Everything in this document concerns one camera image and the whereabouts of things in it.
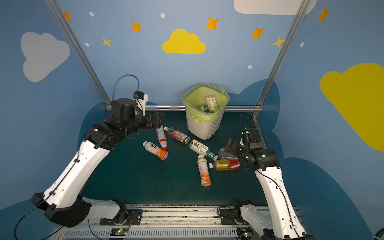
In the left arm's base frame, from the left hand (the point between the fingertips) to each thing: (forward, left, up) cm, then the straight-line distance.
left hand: (156, 113), depth 65 cm
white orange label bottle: (+3, +8, -37) cm, 38 cm away
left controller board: (-41, +19, -41) cm, 61 cm away
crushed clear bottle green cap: (+32, -24, -25) cm, 47 cm away
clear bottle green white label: (+27, -29, -19) cm, 44 cm away
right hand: (-7, -37, -15) cm, 40 cm away
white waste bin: (+14, -23, -29) cm, 40 cm away
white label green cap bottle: (+4, -22, -36) cm, 43 cm away
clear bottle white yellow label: (0, -36, -35) cm, 50 cm away
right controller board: (-40, -42, -41) cm, 71 cm away
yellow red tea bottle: (-8, -36, -34) cm, 50 cm away
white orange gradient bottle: (-14, -24, -36) cm, 45 cm away
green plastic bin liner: (+31, -17, -14) cm, 38 cm away
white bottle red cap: (+13, +5, -37) cm, 40 cm away
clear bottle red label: (+14, -6, -35) cm, 38 cm away
